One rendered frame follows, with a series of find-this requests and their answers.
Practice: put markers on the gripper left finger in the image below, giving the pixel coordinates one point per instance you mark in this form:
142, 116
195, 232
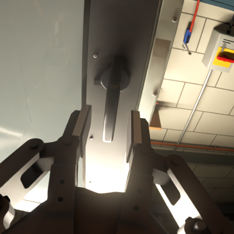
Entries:
63, 149

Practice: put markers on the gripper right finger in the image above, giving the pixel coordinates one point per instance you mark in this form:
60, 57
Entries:
140, 157

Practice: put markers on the grey guard door with glass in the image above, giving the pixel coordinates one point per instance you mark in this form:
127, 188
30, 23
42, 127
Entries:
54, 54

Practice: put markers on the orange brown tab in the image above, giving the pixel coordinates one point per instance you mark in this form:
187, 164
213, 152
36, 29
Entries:
155, 121

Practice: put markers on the orange pipe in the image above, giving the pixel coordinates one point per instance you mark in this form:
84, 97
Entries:
192, 146

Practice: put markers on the grey conduit pipe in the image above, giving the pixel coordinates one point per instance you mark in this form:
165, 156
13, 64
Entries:
195, 107

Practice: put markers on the blue air gun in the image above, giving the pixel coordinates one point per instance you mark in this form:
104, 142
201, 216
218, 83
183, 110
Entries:
188, 35

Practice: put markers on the grey door frame post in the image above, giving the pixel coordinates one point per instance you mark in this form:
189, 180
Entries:
164, 27

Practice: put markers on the grey switch box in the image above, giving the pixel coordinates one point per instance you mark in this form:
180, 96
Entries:
215, 42

